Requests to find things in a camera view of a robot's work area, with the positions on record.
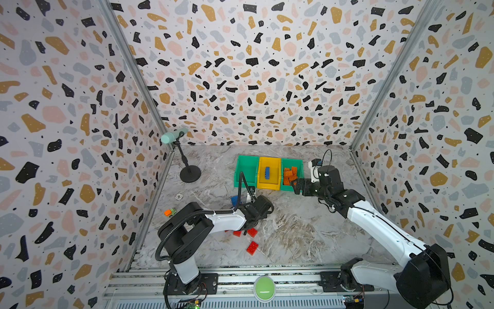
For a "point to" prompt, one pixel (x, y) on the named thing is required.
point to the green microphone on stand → (189, 174)
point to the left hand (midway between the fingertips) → (261, 206)
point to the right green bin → (291, 163)
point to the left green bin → (249, 165)
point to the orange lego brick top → (287, 172)
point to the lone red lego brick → (252, 248)
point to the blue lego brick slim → (267, 173)
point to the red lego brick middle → (237, 233)
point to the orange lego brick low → (287, 179)
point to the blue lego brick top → (235, 200)
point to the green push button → (264, 288)
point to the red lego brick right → (252, 232)
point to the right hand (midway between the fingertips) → (303, 182)
